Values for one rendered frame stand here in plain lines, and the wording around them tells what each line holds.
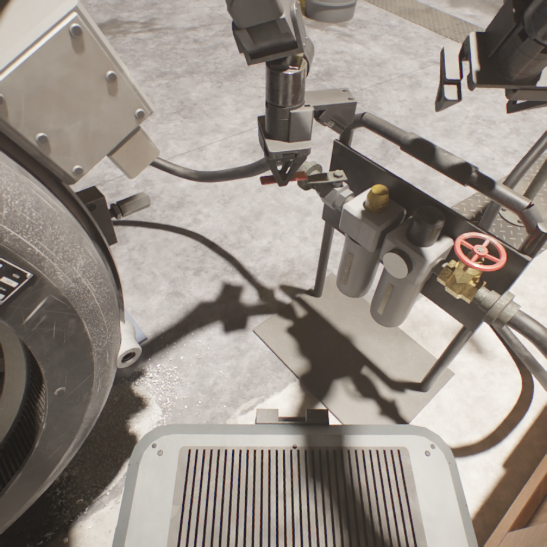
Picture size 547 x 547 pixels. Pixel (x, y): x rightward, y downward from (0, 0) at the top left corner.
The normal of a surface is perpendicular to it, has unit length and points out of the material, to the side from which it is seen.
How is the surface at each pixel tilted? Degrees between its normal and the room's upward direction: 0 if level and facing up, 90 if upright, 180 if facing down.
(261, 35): 91
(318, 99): 0
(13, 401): 63
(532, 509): 0
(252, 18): 121
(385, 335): 0
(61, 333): 90
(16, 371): 71
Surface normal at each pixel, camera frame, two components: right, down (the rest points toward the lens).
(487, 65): 0.02, -0.15
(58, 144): 0.66, 0.60
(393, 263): -0.76, 0.50
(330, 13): -0.08, 0.83
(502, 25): -1.00, -0.01
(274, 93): -0.50, 0.67
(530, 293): 0.02, -0.62
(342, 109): 0.22, 0.76
